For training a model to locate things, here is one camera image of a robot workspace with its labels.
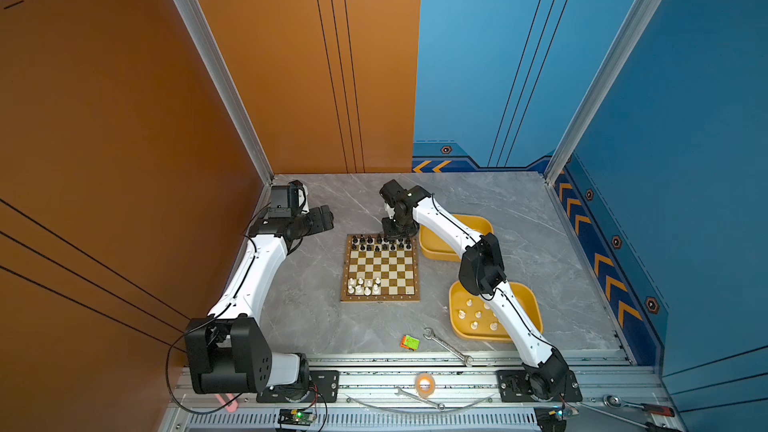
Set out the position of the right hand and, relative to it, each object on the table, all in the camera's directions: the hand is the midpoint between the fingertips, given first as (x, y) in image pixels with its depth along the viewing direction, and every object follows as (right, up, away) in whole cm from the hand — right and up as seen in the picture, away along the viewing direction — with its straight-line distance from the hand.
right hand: (388, 237), depth 99 cm
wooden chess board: (-3, -9, -7) cm, 12 cm away
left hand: (-20, +8, -14) cm, 25 cm away
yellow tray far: (+14, -3, -8) cm, 17 cm away
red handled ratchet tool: (+54, -36, -29) cm, 71 cm away
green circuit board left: (-22, -40, -28) cm, 54 cm away
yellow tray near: (+24, -22, -14) cm, 35 cm away
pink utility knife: (-37, -37, -29) cm, 60 cm away
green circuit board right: (+39, -39, -29) cm, 63 cm away
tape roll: (+12, -34, -25) cm, 43 cm away
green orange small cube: (+6, -25, -21) cm, 33 cm away
